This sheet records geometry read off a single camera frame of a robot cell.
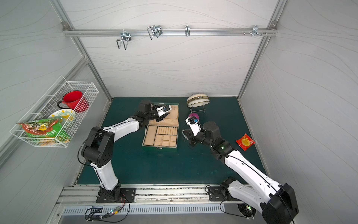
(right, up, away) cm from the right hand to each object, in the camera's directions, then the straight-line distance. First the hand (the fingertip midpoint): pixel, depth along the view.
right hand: (184, 129), depth 75 cm
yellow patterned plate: (-59, +8, -7) cm, 60 cm away
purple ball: (+7, +7, +29) cm, 31 cm away
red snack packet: (+42, -11, +19) cm, 47 cm away
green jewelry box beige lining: (-15, -6, +18) cm, 24 cm away
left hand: (-11, +12, +17) cm, 24 cm away
